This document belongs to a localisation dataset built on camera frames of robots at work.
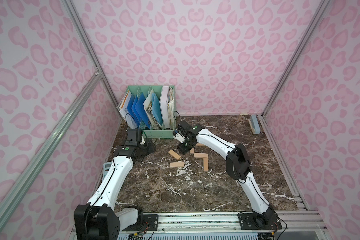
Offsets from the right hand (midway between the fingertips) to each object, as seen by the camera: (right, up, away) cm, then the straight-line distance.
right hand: (181, 150), depth 94 cm
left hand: (-16, +5, -12) cm, 20 cm away
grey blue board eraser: (+53, +17, +15) cm, 58 cm away
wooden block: (+12, -4, +4) cm, 13 cm away
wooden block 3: (-3, -9, -1) cm, 9 cm away
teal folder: (-16, +26, +1) cm, 31 cm away
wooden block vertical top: (+7, -1, +3) cm, 7 cm away
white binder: (-11, +27, +1) cm, 29 cm away
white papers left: (-36, +27, -4) cm, 45 cm away
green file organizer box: (-18, +12, +10) cm, 24 cm away
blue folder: (-29, +26, +3) cm, 39 cm away
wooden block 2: (+15, -9, -1) cm, 17 cm away
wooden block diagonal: (-5, -4, +3) cm, 7 cm away
